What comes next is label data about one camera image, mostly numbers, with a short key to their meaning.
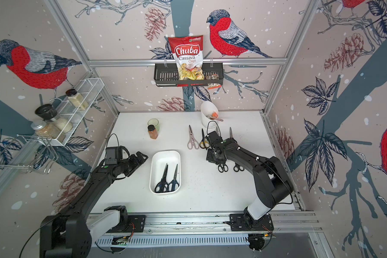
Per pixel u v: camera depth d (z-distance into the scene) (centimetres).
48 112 61
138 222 73
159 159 93
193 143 104
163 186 84
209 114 110
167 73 95
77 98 74
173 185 85
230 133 107
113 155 66
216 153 65
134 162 76
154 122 108
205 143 103
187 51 81
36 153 66
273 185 45
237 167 92
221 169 92
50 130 61
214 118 106
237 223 73
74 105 76
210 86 90
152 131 101
